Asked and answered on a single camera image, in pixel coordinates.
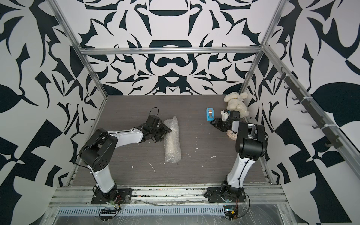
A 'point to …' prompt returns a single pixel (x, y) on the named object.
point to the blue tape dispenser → (210, 114)
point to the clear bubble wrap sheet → (172, 144)
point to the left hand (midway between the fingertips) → (171, 129)
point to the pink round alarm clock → (232, 135)
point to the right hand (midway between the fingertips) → (213, 121)
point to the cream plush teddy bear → (236, 102)
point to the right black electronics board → (230, 213)
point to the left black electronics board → (107, 214)
